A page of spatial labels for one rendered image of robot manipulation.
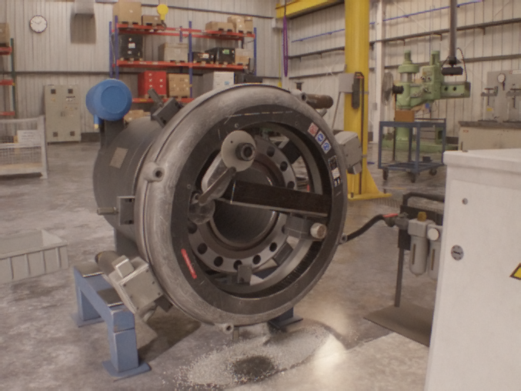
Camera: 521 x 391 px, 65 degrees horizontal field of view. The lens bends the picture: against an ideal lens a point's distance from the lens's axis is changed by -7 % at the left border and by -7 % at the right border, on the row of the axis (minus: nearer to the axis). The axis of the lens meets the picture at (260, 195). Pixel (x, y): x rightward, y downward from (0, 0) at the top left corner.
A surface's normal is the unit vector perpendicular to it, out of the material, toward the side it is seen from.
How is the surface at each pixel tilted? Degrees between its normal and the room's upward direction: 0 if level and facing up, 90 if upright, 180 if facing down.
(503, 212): 90
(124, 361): 90
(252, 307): 90
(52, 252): 90
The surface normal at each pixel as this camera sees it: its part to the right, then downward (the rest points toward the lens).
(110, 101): 0.59, 0.14
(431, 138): -0.86, 0.09
